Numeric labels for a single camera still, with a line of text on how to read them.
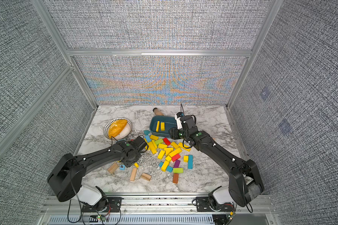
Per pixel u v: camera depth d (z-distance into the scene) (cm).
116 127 98
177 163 88
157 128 103
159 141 97
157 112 113
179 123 74
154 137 100
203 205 72
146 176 82
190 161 88
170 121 117
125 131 103
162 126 103
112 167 83
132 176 83
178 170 84
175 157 90
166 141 97
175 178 82
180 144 96
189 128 63
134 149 64
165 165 86
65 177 43
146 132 102
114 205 73
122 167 86
